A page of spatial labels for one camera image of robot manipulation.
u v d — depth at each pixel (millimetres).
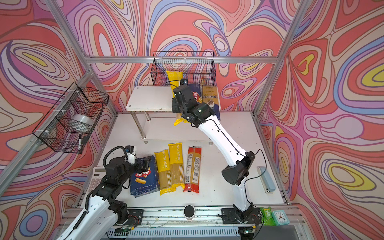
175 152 954
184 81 605
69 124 706
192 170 863
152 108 748
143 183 787
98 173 861
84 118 734
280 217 718
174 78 735
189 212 705
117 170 598
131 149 671
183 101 520
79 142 719
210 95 770
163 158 914
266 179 804
